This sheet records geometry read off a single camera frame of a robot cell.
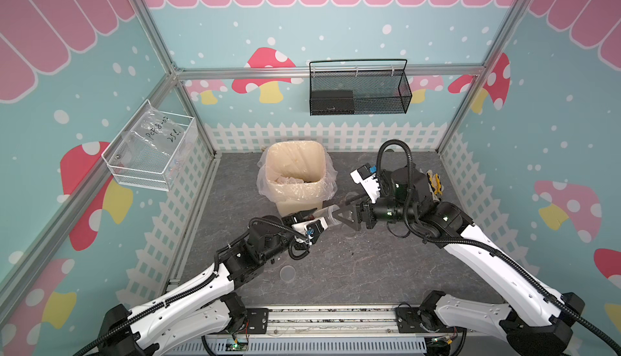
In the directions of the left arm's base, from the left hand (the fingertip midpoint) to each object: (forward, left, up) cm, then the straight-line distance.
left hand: (316, 218), depth 72 cm
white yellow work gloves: (+30, -52, -22) cm, 64 cm away
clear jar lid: (-9, +10, -22) cm, 26 cm away
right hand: (-2, -6, +9) cm, 11 cm away
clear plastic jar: (-4, -3, +9) cm, 10 cm away
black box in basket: (+45, -5, +10) cm, 46 cm away
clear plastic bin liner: (+13, -4, +1) cm, 14 cm away
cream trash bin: (+28, +9, -14) cm, 33 cm away
